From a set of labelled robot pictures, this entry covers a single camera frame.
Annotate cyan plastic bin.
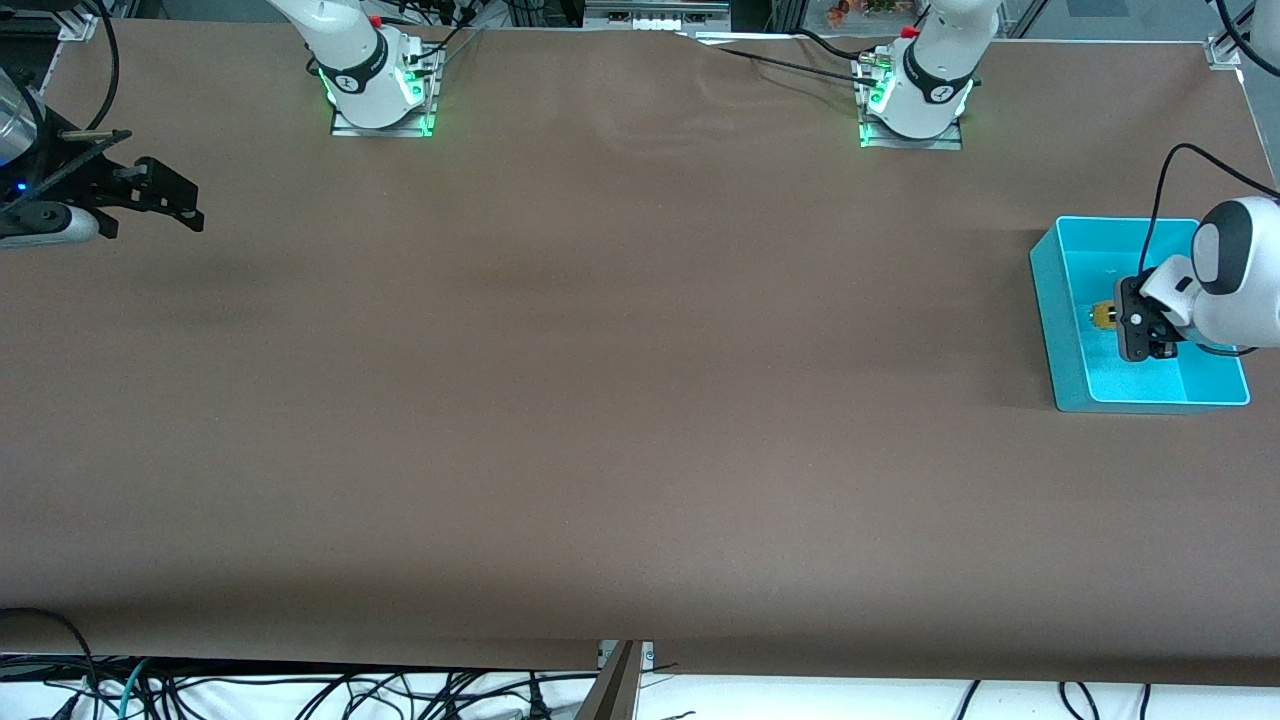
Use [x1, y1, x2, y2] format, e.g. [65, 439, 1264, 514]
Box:
[1030, 215, 1251, 414]

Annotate orange background object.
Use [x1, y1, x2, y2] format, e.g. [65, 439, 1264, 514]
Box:
[825, 0, 901, 26]

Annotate brown table cover sheet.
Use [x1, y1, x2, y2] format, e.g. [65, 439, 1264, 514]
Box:
[0, 18, 1280, 688]

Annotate white power strip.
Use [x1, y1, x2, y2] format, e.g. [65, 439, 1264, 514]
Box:
[583, 0, 733, 31]

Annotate aluminium frame corner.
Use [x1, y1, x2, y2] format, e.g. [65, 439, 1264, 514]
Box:
[58, 0, 141, 43]
[1205, 0, 1261, 71]

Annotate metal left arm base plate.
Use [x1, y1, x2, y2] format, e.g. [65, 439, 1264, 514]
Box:
[858, 50, 964, 151]

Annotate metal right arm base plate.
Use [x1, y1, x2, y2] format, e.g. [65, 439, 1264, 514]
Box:
[330, 40, 438, 139]

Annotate black cable at right base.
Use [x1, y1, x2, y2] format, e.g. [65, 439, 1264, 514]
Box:
[400, 0, 483, 71]

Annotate short black base cable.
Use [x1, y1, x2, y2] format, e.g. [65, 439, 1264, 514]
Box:
[795, 28, 881, 63]

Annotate long black base cable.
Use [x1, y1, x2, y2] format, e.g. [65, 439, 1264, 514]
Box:
[680, 33, 881, 86]

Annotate black looped floor cable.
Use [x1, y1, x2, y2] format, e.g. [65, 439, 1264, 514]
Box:
[0, 607, 98, 720]

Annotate teal cable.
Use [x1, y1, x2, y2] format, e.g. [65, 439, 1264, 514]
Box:
[118, 658, 151, 720]

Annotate metal table bracket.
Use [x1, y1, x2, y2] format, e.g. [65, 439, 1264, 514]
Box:
[575, 640, 656, 720]

